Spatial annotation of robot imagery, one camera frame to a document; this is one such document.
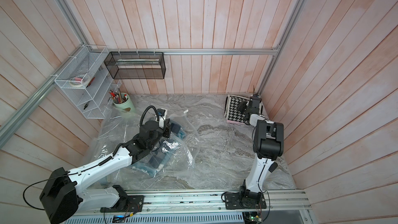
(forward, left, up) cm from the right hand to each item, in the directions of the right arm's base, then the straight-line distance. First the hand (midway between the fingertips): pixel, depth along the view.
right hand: (241, 103), depth 103 cm
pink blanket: (-12, +4, -6) cm, 14 cm away
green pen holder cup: (-7, +75, +4) cm, 76 cm away
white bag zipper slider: (-15, +36, +9) cm, 40 cm away
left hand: (-24, +44, +12) cm, 52 cm away
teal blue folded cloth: (-42, +52, -1) cm, 67 cm away
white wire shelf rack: (-18, +82, +21) cm, 87 cm away
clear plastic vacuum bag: (-36, +45, -7) cm, 58 cm away
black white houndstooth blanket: (-6, +7, -2) cm, 10 cm away
